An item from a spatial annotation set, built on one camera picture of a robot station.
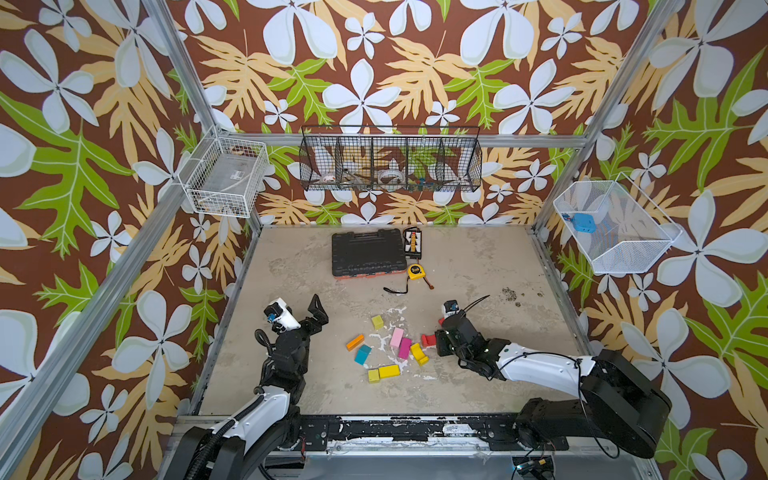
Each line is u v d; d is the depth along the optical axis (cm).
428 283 104
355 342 88
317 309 77
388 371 84
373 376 82
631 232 77
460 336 67
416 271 104
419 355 86
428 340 88
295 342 64
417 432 75
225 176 87
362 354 86
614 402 42
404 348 88
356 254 108
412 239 115
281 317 70
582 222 86
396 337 91
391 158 98
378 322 91
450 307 79
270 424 57
